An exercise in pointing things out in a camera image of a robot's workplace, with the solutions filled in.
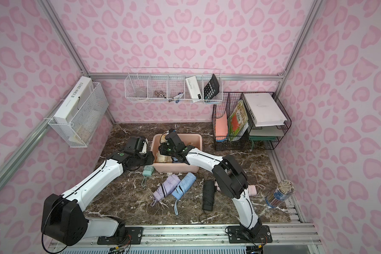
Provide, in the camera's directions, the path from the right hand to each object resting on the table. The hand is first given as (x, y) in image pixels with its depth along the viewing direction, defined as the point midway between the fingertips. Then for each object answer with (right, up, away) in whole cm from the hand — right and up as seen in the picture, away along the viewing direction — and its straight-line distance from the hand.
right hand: (158, 148), depth 90 cm
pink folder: (+39, +14, +23) cm, 48 cm away
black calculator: (+30, +34, +2) cm, 45 cm away
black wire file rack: (+52, +16, +3) cm, 55 cm away
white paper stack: (+62, +23, +6) cm, 67 cm away
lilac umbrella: (+7, -19, -4) cm, 21 cm away
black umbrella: (+28, -24, -6) cm, 37 cm away
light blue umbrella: (+18, -16, -2) cm, 25 cm away
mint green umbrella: (-7, -13, +3) cm, 15 cm away
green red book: (+48, +16, +12) cm, 52 cm away
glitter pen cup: (+58, -18, -21) cm, 64 cm away
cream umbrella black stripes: (+4, -5, -4) cm, 8 cm away
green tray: (+56, +5, +8) cm, 57 cm away
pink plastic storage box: (+4, -9, -2) cm, 10 cm away
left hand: (-2, -3, -4) cm, 6 cm away
